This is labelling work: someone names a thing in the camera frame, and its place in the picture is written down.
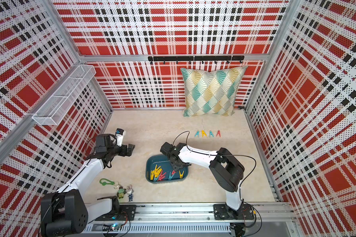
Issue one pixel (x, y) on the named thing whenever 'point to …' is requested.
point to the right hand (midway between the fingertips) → (183, 163)
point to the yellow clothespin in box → (155, 172)
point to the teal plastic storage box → (164, 161)
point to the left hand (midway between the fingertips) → (128, 144)
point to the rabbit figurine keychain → (130, 191)
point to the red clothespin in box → (161, 176)
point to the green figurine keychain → (121, 192)
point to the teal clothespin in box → (170, 177)
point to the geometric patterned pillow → (213, 92)
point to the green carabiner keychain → (104, 183)
